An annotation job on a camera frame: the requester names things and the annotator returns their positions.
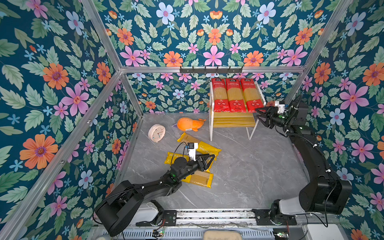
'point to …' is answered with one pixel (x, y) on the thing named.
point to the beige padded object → (222, 235)
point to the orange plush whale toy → (186, 124)
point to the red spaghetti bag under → (236, 100)
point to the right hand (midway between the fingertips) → (257, 110)
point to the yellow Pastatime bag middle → (171, 156)
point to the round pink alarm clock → (157, 132)
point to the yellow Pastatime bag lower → (203, 178)
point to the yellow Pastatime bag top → (203, 148)
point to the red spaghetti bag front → (220, 93)
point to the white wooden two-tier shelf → (263, 98)
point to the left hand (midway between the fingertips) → (214, 154)
